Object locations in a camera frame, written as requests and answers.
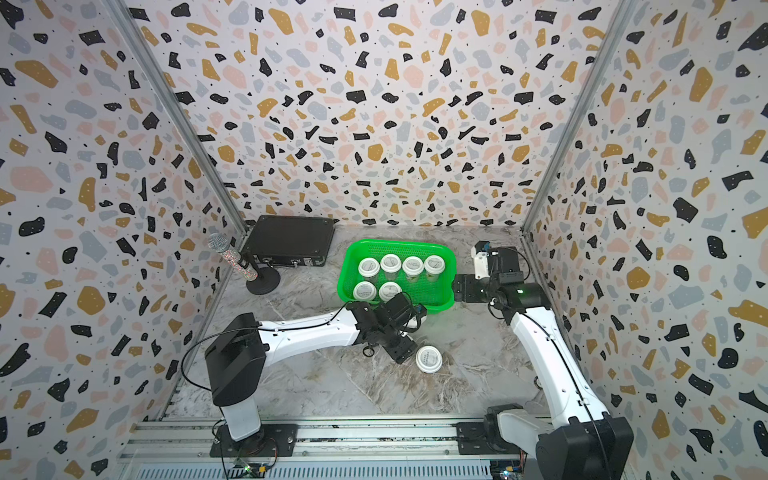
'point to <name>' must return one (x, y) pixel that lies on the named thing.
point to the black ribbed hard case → (290, 240)
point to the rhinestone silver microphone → (220, 243)
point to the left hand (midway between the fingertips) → (410, 343)
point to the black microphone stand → (266, 282)
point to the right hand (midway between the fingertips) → (467, 283)
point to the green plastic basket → (433, 291)
